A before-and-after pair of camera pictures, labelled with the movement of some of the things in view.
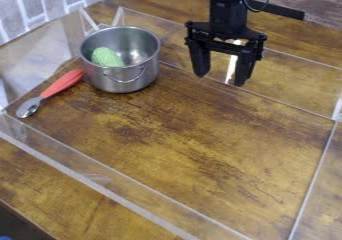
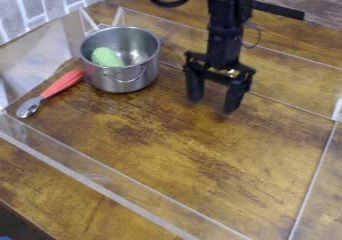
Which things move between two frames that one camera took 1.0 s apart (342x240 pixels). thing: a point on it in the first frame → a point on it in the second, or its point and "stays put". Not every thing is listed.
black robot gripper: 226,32 → 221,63
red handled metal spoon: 28,107 stays put
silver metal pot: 120,59 stays put
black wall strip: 277,10 stays put
